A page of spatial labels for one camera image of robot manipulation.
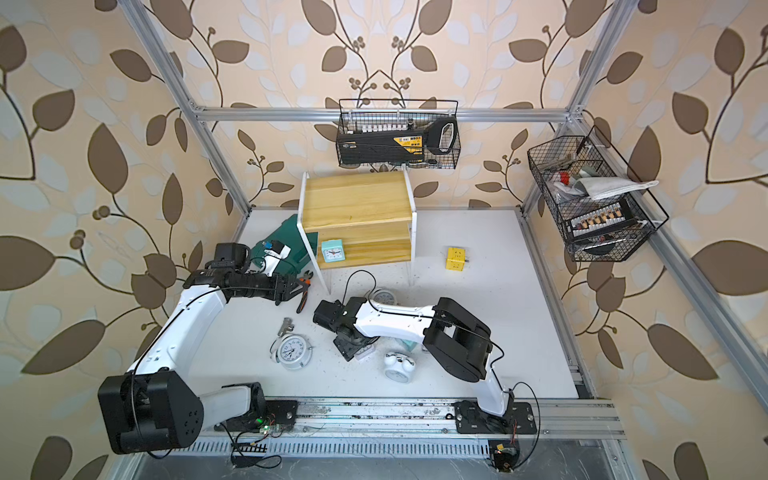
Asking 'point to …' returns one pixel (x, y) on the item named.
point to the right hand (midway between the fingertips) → (359, 340)
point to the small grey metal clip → (287, 326)
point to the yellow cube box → (456, 258)
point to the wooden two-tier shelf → (371, 212)
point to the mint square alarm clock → (333, 250)
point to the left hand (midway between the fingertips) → (297, 283)
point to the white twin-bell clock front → (399, 367)
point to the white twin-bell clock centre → (385, 297)
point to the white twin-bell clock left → (291, 351)
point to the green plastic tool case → (289, 233)
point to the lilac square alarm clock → (364, 351)
